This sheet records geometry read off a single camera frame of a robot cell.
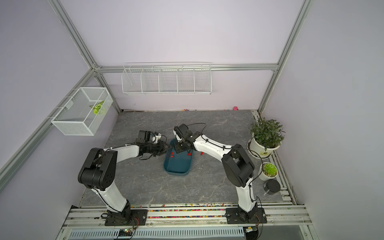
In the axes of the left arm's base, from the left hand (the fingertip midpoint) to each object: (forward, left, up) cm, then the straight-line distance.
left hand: (171, 148), depth 92 cm
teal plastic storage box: (-9, -4, -2) cm, 10 cm away
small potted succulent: (-20, -53, +4) cm, 57 cm away
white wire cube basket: (+13, +48, +20) cm, 54 cm away
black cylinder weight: (-27, -54, -1) cm, 60 cm away
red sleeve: (-2, -19, -6) cm, 20 cm away
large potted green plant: (-4, -55, +14) cm, 57 cm away
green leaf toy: (+15, +38, +24) cm, 47 cm away
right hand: (0, -4, +3) cm, 5 cm away
